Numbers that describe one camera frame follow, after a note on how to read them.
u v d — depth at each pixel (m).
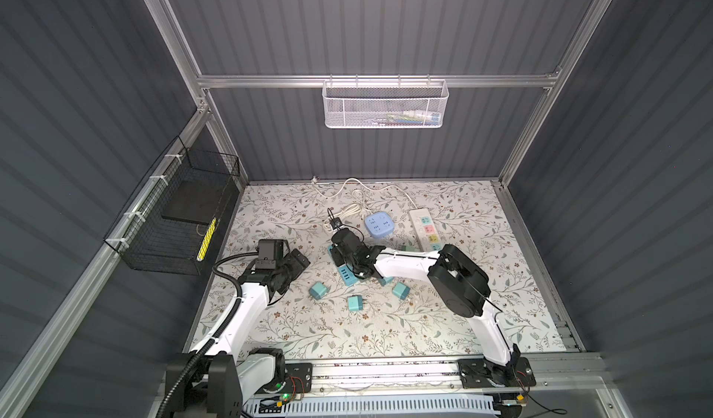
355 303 0.85
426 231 1.02
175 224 0.73
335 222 0.83
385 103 1.24
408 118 0.91
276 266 0.65
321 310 0.86
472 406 0.71
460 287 0.55
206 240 0.69
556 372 0.76
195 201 0.76
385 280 0.89
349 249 0.74
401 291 0.87
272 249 0.67
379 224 1.03
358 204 1.11
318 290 0.89
